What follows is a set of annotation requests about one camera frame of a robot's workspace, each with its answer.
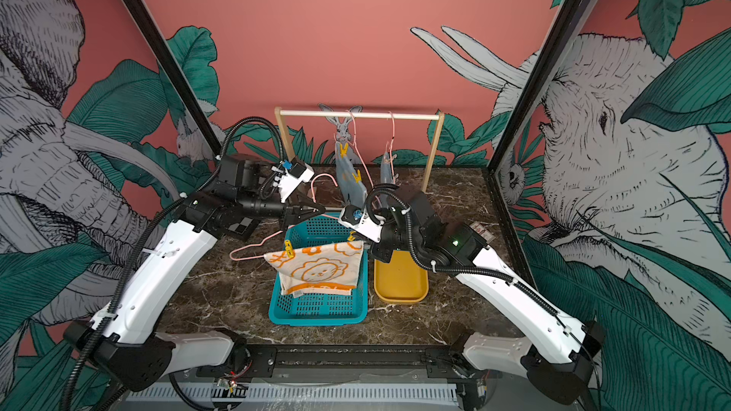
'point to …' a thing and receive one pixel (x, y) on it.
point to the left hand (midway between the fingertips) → (322, 205)
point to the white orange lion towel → (329, 268)
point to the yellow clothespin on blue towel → (344, 149)
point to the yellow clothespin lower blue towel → (358, 177)
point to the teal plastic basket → (323, 309)
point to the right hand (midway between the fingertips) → (353, 225)
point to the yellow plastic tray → (401, 281)
